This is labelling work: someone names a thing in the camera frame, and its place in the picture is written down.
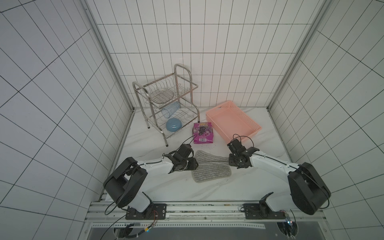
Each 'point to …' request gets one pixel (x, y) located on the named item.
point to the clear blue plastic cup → (170, 109)
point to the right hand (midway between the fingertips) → (228, 161)
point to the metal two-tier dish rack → (168, 104)
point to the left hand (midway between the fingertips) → (192, 167)
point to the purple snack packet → (203, 132)
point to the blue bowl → (173, 124)
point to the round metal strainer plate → (161, 96)
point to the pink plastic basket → (230, 122)
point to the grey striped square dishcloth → (210, 167)
